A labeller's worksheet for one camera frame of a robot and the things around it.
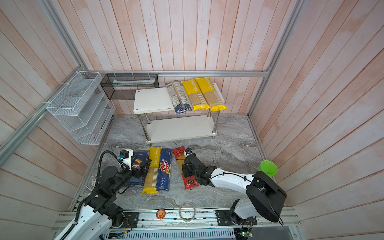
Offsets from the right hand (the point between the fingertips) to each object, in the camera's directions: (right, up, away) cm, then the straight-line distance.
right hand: (184, 165), depth 86 cm
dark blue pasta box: (-27, +5, +4) cm, 27 cm away
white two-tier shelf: (-15, +38, -4) cm, 41 cm away
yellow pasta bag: (-19, -8, -2) cm, 21 cm away
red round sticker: (-12, -22, -10) cm, 27 cm away
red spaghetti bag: (-3, +5, +9) cm, 11 cm away
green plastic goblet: (+44, +2, -11) cm, 45 cm away
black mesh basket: (-44, +52, +17) cm, 70 cm away
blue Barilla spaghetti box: (-12, -7, -3) cm, 14 cm away
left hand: (-20, +5, -11) cm, 23 cm away
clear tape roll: (+2, -25, -11) cm, 28 cm away
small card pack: (-53, -10, -3) cm, 54 cm away
